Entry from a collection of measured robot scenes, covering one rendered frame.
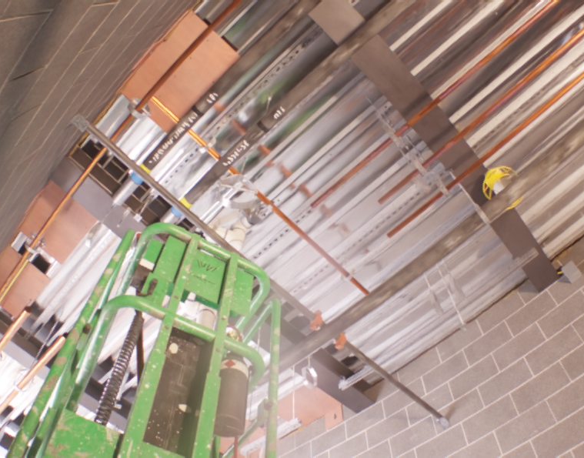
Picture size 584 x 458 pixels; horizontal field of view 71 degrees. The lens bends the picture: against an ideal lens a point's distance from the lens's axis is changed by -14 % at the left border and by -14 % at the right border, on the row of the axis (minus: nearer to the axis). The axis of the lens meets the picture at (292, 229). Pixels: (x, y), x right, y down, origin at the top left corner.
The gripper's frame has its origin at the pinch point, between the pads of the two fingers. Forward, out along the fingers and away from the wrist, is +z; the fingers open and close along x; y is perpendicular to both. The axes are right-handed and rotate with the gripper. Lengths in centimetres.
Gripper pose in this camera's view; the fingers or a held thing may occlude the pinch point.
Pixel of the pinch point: (270, 205)
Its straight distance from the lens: 277.0
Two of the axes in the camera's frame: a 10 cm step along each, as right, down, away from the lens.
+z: 6.9, -4.6, -5.5
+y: 6.9, 6.3, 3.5
